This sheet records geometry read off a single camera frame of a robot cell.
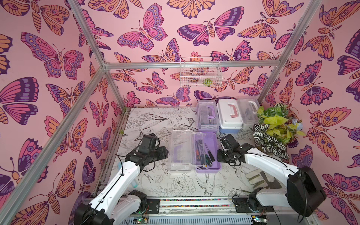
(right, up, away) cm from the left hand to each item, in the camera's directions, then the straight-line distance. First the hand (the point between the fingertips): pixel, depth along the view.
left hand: (165, 151), depth 81 cm
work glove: (+55, -16, -1) cm, 57 cm away
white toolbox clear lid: (+61, +29, +27) cm, 73 cm away
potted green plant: (+59, +13, -6) cm, 61 cm away
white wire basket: (+25, +51, +25) cm, 62 cm away
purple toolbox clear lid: (+9, 0, +21) cm, 23 cm away
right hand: (+32, -4, +5) cm, 32 cm away
